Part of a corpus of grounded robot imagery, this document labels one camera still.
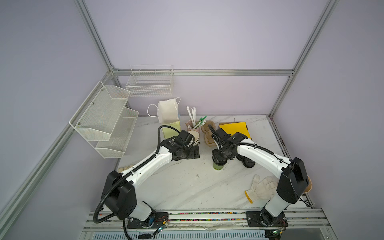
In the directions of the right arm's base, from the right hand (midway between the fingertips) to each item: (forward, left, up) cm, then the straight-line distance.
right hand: (217, 157), depth 84 cm
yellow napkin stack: (+29, -14, -7) cm, 33 cm away
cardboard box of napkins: (+33, -6, -7) cm, 34 cm away
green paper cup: (-3, -1, -7) cm, 8 cm away
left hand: (0, +15, +3) cm, 15 cm away
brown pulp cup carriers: (+32, +6, -12) cm, 35 cm away
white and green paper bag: (+32, +33, +3) cm, 46 cm away
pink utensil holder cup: (+22, +16, +2) cm, 27 cm away
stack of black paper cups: (+13, +12, +3) cm, 18 cm away
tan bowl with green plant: (-15, -45, -1) cm, 48 cm away
